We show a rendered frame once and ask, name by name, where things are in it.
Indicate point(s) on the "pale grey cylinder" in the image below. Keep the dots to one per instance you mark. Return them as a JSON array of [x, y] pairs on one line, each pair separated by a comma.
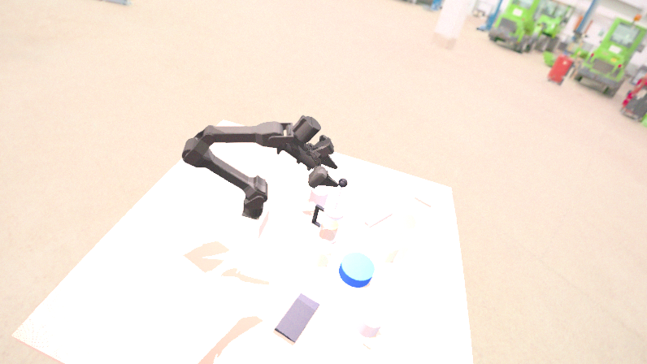
[[318, 195], [369, 321]]

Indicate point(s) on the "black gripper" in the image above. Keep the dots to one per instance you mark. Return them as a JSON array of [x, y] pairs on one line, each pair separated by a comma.
[[319, 176]]

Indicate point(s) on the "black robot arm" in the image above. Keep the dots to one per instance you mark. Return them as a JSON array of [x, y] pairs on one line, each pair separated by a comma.
[[197, 153]]

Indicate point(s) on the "blue cylinder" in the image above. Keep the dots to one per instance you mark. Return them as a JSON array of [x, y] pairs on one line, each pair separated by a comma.
[[356, 269]]

